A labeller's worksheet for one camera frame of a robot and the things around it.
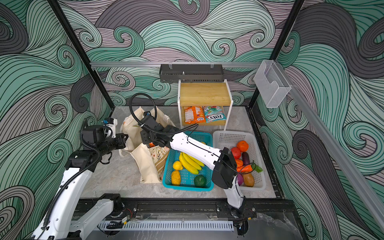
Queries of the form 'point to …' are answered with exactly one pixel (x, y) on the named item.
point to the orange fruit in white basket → (243, 145)
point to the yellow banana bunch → (190, 164)
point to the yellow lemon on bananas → (177, 165)
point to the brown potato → (248, 180)
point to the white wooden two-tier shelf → (203, 102)
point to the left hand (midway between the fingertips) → (128, 134)
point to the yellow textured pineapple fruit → (175, 177)
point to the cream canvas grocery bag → (150, 159)
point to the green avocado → (199, 181)
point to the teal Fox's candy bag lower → (213, 113)
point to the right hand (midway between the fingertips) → (145, 133)
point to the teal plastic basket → (184, 172)
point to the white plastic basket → (222, 139)
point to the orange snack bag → (193, 114)
